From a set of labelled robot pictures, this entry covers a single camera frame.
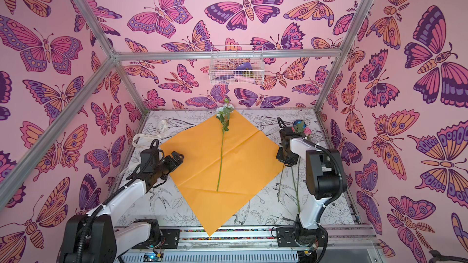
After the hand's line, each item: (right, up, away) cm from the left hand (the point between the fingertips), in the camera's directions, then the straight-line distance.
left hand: (179, 158), depth 88 cm
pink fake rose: (+68, +13, +15) cm, 71 cm away
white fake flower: (+19, +23, +25) cm, 39 cm away
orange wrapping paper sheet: (+35, -3, +9) cm, 36 cm away
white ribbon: (-18, +11, +20) cm, 29 cm away
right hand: (+54, -2, +8) cm, 55 cm away
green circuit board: (-6, -37, -16) cm, 41 cm away
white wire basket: (+28, +48, +7) cm, 56 cm away
